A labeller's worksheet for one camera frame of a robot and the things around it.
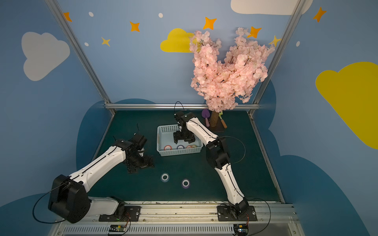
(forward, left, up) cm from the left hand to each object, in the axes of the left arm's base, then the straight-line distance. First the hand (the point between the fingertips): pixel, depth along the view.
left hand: (147, 166), depth 82 cm
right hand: (+20, -19, -3) cm, 28 cm away
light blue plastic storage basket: (+20, -7, -9) cm, 23 cm away
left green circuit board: (-28, +11, -10) cm, 32 cm away
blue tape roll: (-3, -9, -8) cm, 13 cm away
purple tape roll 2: (-8, -22, -9) cm, 25 cm away
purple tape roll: (+18, -17, -8) cm, 26 cm away
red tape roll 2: (+18, -23, -7) cm, 30 cm away
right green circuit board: (-27, -50, -11) cm, 58 cm away
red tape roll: (+17, -11, -8) cm, 22 cm away
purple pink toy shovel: (+52, -36, -9) cm, 64 cm away
